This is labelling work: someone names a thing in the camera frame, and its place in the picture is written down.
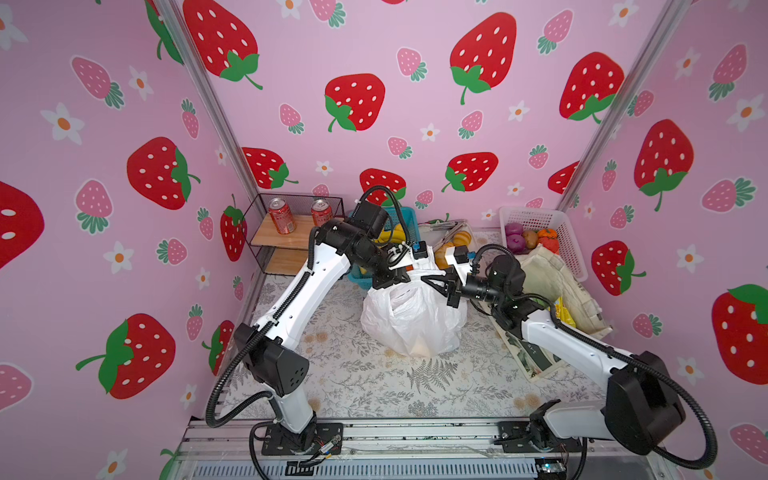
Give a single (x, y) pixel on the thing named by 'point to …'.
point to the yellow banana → (398, 235)
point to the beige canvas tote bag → (545, 275)
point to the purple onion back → (513, 228)
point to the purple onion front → (517, 244)
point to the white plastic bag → (414, 316)
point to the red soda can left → (282, 217)
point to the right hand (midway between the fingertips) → (422, 277)
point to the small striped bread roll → (462, 238)
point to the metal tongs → (451, 226)
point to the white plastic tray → (438, 232)
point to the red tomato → (550, 243)
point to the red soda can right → (321, 211)
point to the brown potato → (531, 238)
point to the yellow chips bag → (563, 314)
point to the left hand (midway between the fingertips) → (407, 273)
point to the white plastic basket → (536, 219)
